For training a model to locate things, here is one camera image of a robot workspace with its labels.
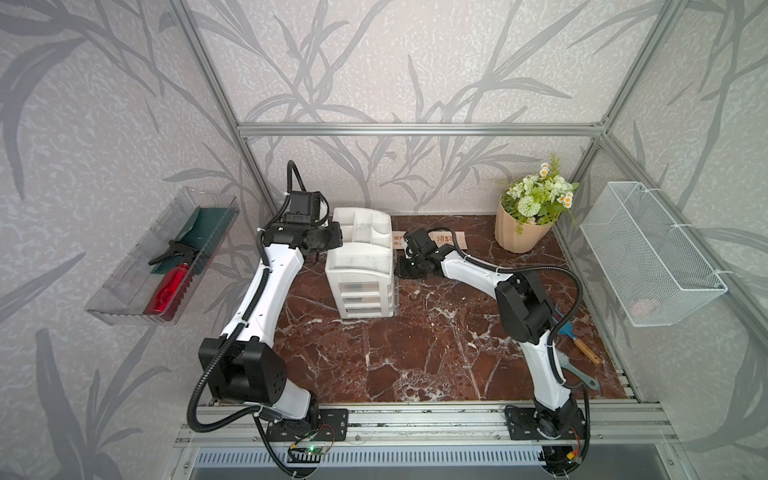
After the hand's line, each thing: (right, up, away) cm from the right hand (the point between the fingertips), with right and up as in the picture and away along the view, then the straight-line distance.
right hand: (393, 270), depth 97 cm
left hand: (-14, +11, -16) cm, 24 cm away
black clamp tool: (-47, +8, -31) cm, 57 cm away
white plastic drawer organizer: (-7, +1, -23) cm, 24 cm away
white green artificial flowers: (+42, +22, -13) cm, 49 cm away
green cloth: (-45, +11, -26) cm, 53 cm away
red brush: (-42, -1, -39) cm, 57 cm away
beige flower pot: (+40, +10, +7) cm, 42 cm away
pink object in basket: (+61, -7, -25) cm, 67 cm away
